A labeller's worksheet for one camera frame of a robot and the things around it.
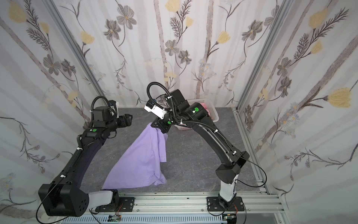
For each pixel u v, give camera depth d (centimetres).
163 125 56
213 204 73
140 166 68
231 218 72
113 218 71
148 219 70
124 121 70
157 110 56
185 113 45
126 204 73
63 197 39
